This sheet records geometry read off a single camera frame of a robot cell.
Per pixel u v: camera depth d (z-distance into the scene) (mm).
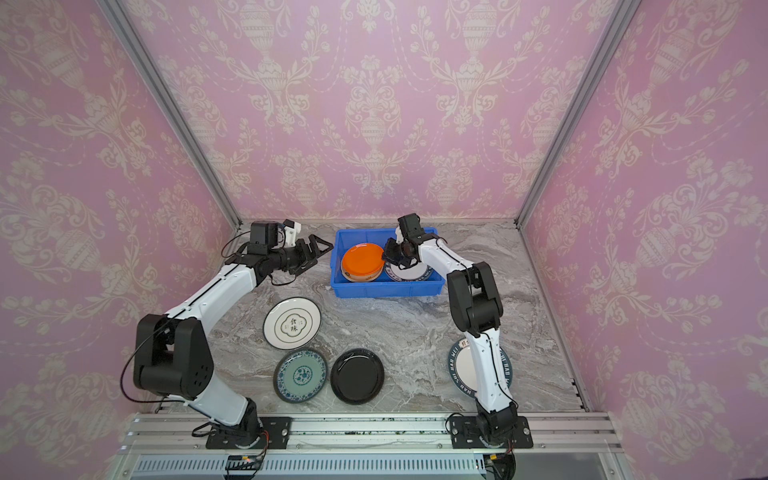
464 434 732
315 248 778
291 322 926
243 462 729
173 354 450
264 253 699
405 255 892
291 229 820
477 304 603
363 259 1058
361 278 1015
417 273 1025
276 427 749
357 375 820
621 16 688
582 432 759
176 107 876
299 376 833
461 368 838
